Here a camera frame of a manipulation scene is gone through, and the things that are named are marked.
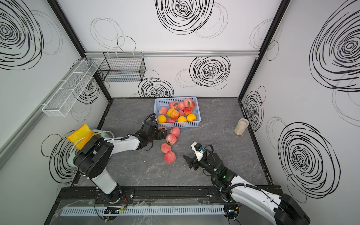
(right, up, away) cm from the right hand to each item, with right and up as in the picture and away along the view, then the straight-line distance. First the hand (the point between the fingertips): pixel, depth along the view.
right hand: (188, 153), depth 77 cm
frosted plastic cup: (+36, +13, +14) cm, 41 cm away
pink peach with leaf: (-17, +13, +8) cm, 23 cm away
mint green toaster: (-50, +10, +3) cm, 51 cm away
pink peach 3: (-18, +24, +27) cm, 40 cm away
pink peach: (-4, +27, +30) cm, 41 cm away
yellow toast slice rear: (-57, +10, -4) cm, 58 cm away
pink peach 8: (-11, -4, +5) cm, 12 cm away
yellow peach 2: (-18, +18, +22) cm, 33 cm away
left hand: (-17, +9, +18) cm, 26 cm away
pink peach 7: (-14, 0, +9) cm, 17 cm away
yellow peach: (-13, +22, +26) cm, 37 cm away
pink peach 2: (+1, +30, +25) cm, 38 cm away
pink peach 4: (-12, +17, +22) cm, 30 cm away
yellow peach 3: (-4, +18, +22) cm, 28 cm away
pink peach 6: (-10, +5, +12) cm, 17 cm away
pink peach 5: (-8, +10, +17) cm, 21 cm away
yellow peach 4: (+3, +19, +24) cm, 31 cm away
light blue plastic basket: (-7, +23, +23) cm, 33 cm away
